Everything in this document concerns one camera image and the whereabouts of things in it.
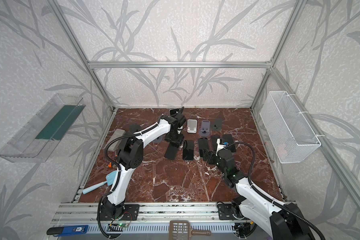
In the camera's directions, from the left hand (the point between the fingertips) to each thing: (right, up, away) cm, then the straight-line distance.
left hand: (179, 138), depth 96 cm
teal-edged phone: (+16, -4, +4) cm, 17 cm away
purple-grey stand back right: (+17, +5, +5) cm, 19 cm away
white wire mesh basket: (+49, +5, -35) cm, 61 cm away
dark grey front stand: (+27, +9, +10) cm, 30 cm away
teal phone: (+34, -1, +8) cm, 35 cm away
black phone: (-5, -8, -2) cm, 10 cm away
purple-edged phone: (+24, -2, +6) cm, 25 cm away
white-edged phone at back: (-4, +18, +2) cm, 19 cm away
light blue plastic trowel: (-38, -22, -12) cm, 46 cm away
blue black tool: (-50, -37, -31) cm, 69 cm away
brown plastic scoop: (+3, -40, -27) cm, 48 cm away
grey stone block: (-42, +3, +6) cm, 43 cm away
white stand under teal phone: (+9, +8, +5) cm, 13 cm away
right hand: (+18, -3, -11) cm, 21 cm away
